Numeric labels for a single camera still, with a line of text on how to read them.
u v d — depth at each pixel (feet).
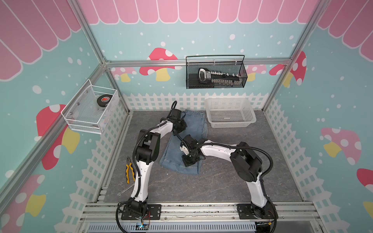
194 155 2.32
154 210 2.44
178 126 2.99
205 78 2.86
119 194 2.65
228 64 2.99
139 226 2.35
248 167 1.69
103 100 2.62
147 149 2.00
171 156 3.02
